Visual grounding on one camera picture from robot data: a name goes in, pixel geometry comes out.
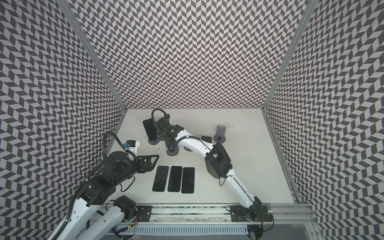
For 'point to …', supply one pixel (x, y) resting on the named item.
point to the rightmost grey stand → (220, 137)
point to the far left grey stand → (154, 142)
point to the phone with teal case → (188, 179)
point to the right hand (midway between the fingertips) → (167, 136)
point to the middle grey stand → (187, 149)
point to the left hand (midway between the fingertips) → (152, 158)
